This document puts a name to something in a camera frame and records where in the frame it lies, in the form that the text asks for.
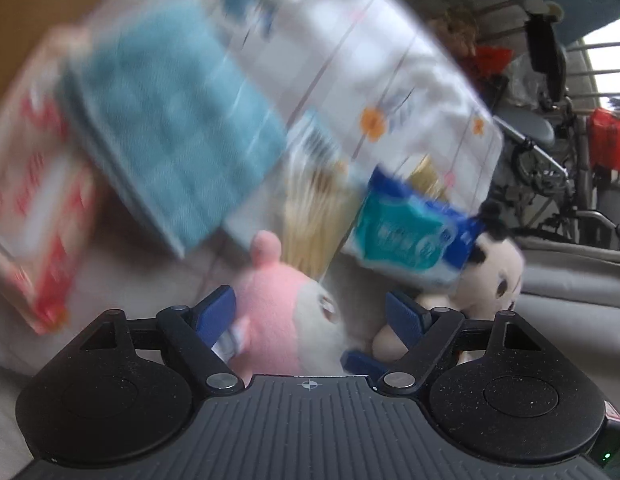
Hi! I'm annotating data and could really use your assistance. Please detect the teal checked towel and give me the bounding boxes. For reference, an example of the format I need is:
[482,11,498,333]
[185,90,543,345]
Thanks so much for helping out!
[57,0,291,261]

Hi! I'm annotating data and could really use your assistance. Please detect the red plastic bag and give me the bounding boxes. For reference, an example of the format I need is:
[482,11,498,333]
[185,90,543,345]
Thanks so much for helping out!
[587,107,620,173]
[472,45,516,78]

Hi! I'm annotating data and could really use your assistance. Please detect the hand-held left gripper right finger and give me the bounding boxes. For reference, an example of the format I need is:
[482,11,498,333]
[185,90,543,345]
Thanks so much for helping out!
[377,290,545,396]

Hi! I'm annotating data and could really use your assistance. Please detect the peach slippers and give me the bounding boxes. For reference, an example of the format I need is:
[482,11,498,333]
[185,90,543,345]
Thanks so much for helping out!
[430,5,478,58]

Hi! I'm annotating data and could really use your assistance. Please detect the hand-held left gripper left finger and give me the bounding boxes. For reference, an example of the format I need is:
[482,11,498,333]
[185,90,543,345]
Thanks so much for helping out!
[65,285,244,396]

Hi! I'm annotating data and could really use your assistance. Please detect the blue tissue pack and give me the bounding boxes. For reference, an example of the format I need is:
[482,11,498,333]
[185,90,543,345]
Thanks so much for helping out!
[340,167,483,291]

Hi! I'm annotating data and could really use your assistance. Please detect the pink plush toy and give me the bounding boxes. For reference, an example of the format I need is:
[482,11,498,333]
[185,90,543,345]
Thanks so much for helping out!
[212,230,351,386]

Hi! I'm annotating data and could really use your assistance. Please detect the black-haired plush doll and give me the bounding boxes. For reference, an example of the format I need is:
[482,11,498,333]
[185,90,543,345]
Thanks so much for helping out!
[372,200,526,366]

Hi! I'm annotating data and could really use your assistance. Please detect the bicycle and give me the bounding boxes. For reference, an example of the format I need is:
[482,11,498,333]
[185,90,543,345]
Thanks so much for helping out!
[492,95,620,251]

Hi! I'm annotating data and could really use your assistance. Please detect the checked floral tablecloth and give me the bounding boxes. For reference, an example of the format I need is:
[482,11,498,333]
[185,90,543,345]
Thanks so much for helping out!
[0,0,505,376]

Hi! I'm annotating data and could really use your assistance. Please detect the pink wet wipes pack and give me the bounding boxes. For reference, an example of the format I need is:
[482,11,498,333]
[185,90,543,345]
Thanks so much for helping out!
[0,25,98,336]

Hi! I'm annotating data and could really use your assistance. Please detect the black hanging bag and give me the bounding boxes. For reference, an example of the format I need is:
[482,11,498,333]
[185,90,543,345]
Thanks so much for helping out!
[525,10,571,106]

